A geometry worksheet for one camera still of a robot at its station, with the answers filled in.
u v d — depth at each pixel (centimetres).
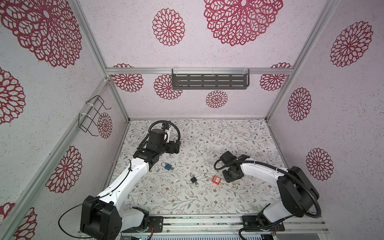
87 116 74
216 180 87
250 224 73
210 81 100
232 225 76
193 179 89
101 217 39
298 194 44
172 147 72
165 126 69
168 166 93
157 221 75
